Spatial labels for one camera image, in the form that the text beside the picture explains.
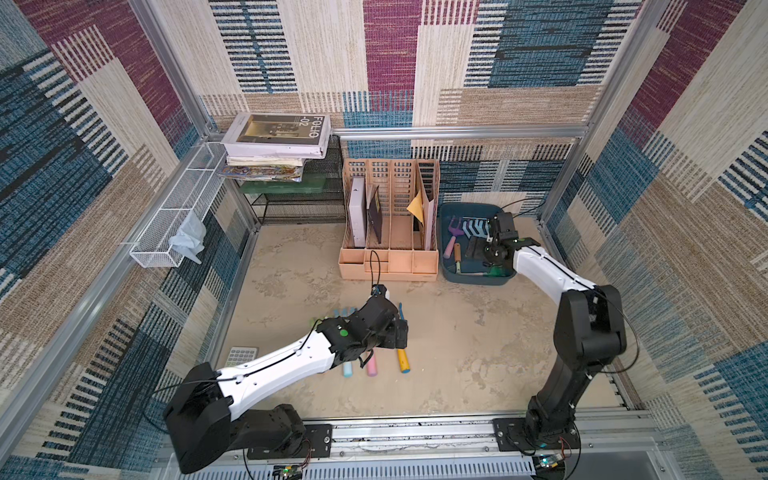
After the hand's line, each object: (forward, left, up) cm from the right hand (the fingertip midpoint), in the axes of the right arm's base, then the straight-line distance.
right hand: (480, 246), depth 96 cm
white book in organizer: (+10, +39, +8) cm, 40 cm away
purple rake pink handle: (-34, +34, -10) cm, 49 cm away
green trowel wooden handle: (+3, +5, -10) cm, 12 cm away
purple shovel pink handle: (+17, +4, -12) cm, 21 cm away
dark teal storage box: (-2, +1, -9) cm, 10 cm away
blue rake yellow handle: (-30, +26, -10) cm, 41 cm away
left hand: (-27, +28, -1) cm, 38 cm away
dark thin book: (+19, +34, -3) cm, 39 cm away
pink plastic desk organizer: (+22, +28, -10) cm, 37 cm away
